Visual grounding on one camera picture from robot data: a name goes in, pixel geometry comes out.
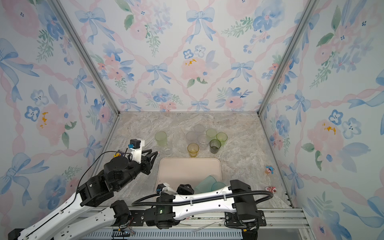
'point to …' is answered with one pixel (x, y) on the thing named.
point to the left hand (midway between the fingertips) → (155, 151)
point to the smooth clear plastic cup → (203, 140)
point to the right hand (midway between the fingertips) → (186, 191)
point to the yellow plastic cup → (193, 148)
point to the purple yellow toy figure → (117, 154)
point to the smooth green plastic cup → (222, 137)
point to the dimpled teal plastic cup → (217, 185)
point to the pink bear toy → (272, 189)
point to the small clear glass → (167, 151)
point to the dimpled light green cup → (211, 134)
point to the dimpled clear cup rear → (199, 128)
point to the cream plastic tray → (175, 171)
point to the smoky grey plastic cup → (214, 145)
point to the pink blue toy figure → (269, 169)
